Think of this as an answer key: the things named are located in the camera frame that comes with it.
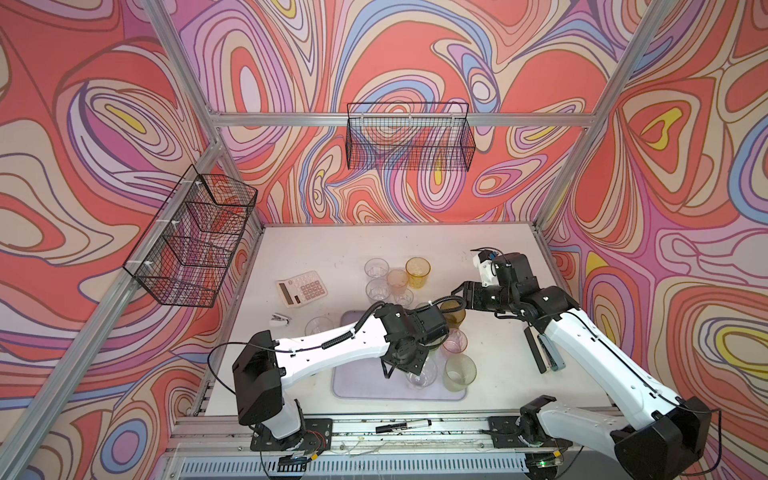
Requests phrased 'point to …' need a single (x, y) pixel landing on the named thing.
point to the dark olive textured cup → (453, 318)
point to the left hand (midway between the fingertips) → (417, 365)
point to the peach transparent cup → (397, 279)
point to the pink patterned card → (302, 289)
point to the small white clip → (279, 320)
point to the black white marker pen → (403, 426)
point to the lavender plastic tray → (365, 379)
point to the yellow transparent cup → (417, 268)
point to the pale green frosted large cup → (459, 372)
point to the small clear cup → (405, 298)
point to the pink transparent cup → (456, 343)
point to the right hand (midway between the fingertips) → (463, 301)
